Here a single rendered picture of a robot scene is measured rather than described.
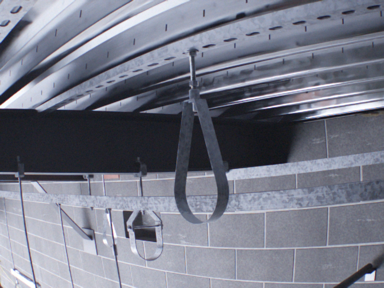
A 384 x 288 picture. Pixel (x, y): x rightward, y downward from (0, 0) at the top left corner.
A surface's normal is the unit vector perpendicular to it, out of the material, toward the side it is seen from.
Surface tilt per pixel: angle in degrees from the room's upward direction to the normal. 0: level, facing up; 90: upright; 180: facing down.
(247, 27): 90
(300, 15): 90
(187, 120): 106
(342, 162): 90
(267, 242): 90
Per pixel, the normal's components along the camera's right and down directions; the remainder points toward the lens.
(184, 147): 0.63, 0.18
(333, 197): -0.73, -0.01
